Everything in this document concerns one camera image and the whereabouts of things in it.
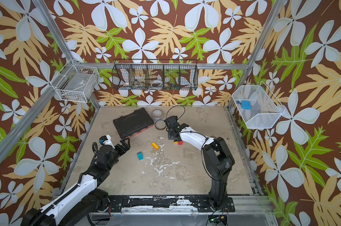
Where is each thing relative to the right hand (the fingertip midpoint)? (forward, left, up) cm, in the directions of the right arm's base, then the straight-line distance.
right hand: (173, 133), depth 94 cm
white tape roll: (+30, +11, +19) cm, 38 cm away
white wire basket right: (0, -52, +23) cm, 57 cm away
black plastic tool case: (+10, +31, -1) cm, 33 cm away
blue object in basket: (+9, -45, +18) cm, 50 cm away
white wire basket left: (+20, +60, +27) cm, 69 cm away
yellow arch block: (-3, -2, -6) cm, 7 cm away
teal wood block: (-12, +23, -8) cm, 27 cm away
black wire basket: (+34, +12, +24) cm, 43 cm away
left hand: (-9, +30, +8) cm, 32 cm away
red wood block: (-4, -5, -5) cm, 8 cm away
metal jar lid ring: (+13, +10, -7) cm, 18 cm away
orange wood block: (-6, +13, -6) cm, 15 cm away
